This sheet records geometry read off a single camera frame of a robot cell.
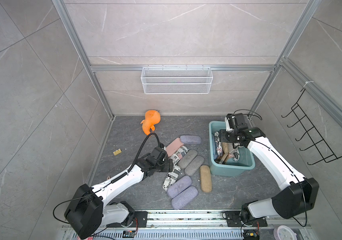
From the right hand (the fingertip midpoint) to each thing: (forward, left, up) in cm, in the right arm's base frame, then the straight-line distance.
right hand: (225, 135), depth 82 cm
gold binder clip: (+2, +67, -19) cm, 70 cm away
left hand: (-11, +31, -11) cm, 35 cm away
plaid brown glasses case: (-7, +2, -16) cm, 17 cm away
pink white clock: (-44, -22, -19) cm, 53 cm away
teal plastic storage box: (-18, +1, -3) cm, 19 cm away
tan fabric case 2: (-18, +11, -17) cm, 27 cm away
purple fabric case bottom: (-28, +24, -18) cm, 41 cm away
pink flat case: (+5, +29, -18) cm, 35 cm away
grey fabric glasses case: (-4, +20, -17) cm, 26 cm away
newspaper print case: (-5, -9, -15) cm, 18 cm away
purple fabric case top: (+8, +18, -16) cm, 25 cm away
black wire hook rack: (-17, -34, +11) cm, 39 cm away
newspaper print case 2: (-17, +31, -17) cm, 39 cm away
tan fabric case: (-4, -2, -7) cm, 8 cm away
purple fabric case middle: (-23, +27, -16) cm, 38 cm away
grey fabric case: (-10, +17, -18) cm, 26 cm away
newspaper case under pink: (-3, +27, -16) cm, 32 cm away
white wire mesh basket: (+40, +26, +10) cm, 49 cm away
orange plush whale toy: (+27, +45, -13) cm, 54 cm away
